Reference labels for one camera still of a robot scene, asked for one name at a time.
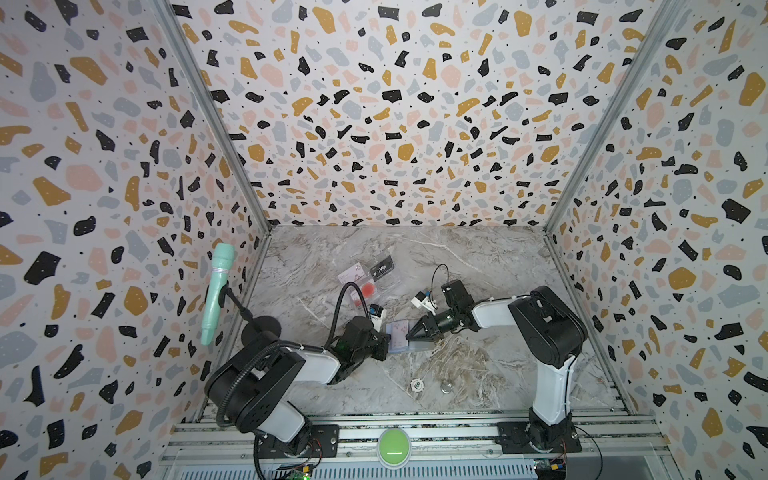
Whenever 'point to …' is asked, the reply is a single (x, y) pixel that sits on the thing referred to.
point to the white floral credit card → (398, 330)
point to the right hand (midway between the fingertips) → (415, 340)
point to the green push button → (394, 448)
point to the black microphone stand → (253, 326)
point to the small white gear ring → (417, 384)
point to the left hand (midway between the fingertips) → (398, 336)
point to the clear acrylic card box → (370, 281)
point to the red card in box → (368, 290)
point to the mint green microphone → (224, 256)
